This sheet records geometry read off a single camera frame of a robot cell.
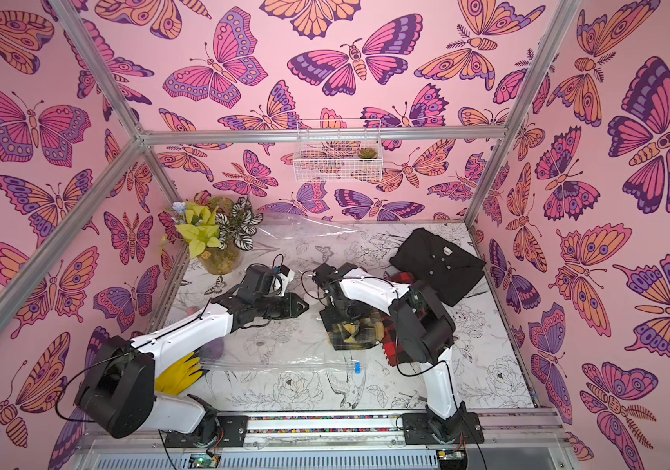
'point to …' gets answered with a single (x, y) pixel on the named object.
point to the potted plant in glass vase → (215, 231)
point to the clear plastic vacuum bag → (301, 344)
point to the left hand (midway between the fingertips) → (310, 305)
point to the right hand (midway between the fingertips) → (345, 320)
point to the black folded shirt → (446, 266)
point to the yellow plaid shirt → (362, 332)
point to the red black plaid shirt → (387, 336)
